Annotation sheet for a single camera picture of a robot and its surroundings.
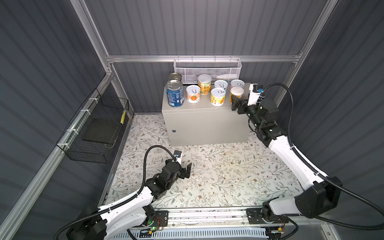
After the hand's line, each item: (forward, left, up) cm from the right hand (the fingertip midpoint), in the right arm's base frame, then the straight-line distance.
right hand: (242, 95), depth 71 cm
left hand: (-20, +30, -30) cm, 46 cm away
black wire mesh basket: (-15, +74, -11) cm, 77 cm away
